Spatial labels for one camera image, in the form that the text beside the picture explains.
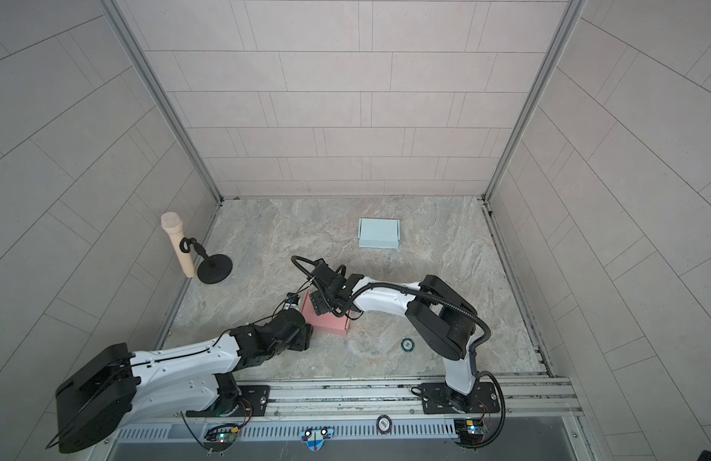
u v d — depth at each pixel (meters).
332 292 0.66
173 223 0.74
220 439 0.65
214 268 0.94
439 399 0.71
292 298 0.74
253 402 0.70
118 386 0.40
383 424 0.68
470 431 0.68
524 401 0.71
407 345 0.81
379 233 1.03
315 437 0.65
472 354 0.50
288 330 0.64
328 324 0.80
